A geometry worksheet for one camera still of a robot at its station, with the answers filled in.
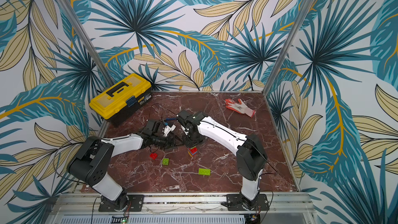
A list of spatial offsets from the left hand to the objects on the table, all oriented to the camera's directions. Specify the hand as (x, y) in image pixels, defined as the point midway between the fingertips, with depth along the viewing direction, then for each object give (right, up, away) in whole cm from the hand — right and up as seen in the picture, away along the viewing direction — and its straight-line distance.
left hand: (179, 146), depth 85 cm
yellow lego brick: (+5, -4, +1) cm, 6 cm away
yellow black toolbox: (-35, +26, +7) cm, 45 cm away
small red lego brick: (-15, -6, +3) cm, 16 cm away
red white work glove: (+39, +22, +25) cm, 52 cm away
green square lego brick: (-8, -8, +1) cm, 12 cm away
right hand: (+7, +2, -3) cm, 8 cm away
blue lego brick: (+7, -4, -2) cm, 8 cm away
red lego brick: (+8, -1, -4) cm, 9 cm away
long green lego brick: (+13, -13, -1) cm, 19 cm away
